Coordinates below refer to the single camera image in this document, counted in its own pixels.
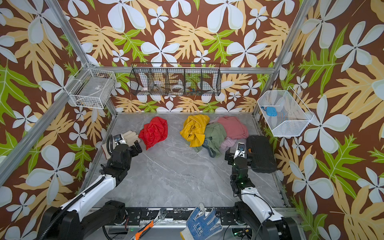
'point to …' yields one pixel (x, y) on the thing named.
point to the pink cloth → (235, 129)
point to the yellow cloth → (194, 129)
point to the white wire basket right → (285, 114)
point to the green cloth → (215, 134)
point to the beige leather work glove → (130, 136)
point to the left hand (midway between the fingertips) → (128, 142)
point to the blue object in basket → (270, 111)
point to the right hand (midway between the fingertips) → (237, 148)
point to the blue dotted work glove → (200, 226)
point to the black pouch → (262, 154)
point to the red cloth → (154, 132)
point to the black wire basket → (156, 79)
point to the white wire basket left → (91, 87)
